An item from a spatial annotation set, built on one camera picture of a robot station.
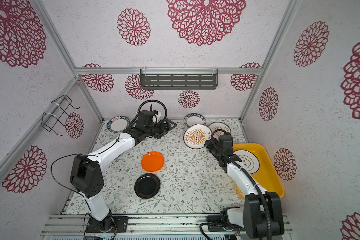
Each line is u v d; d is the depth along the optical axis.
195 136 0.90
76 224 0.75
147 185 0.87
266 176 0.87
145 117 0.66
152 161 0.98
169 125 0.76
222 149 0.65
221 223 0.69
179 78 0.95
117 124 1.17
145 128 0.67
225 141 0.64
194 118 1.22
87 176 0.47
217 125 1.16
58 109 0.78
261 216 0.41
